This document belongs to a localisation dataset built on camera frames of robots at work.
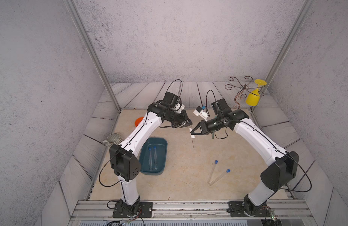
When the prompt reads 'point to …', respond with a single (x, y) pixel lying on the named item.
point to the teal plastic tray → (153, 156)
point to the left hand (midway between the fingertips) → (194, 123)
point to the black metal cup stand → (244, 90)
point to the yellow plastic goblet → (253, 98)
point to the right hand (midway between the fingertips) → (193, 133)
